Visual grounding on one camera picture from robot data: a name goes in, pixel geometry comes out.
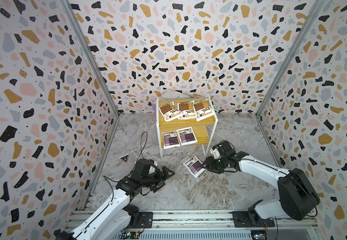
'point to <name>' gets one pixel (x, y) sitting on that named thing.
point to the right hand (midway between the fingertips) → (203, 167)
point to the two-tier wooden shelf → (185, 121)
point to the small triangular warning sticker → (124, 158)
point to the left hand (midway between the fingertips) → (172, 177)
